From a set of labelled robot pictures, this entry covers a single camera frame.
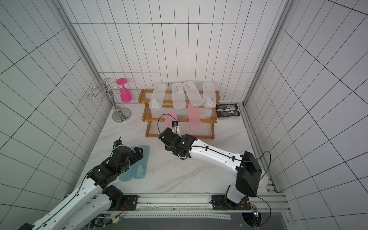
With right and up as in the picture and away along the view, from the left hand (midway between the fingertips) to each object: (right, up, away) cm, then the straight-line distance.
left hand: (136, 155), depth 80 cm
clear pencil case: (+12, +33, +1) cm, 36 cm away
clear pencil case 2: (+43, +34, +2) cm, 55 cm away
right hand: (+19, +8, -2) cm, 21 cm away
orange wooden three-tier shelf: (+9, +21, +10) cm, 24 cm away
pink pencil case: (+34, +20, +9) cm, 40 cm away
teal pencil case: (+2, -8, +3) cm, 9 cm away
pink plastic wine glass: (-14, +37, +20) cm, 45 cm away
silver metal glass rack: (-23, +24, +30) cm, 44 cm away
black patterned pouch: (+63, +27, +34) cm, 77 cm away
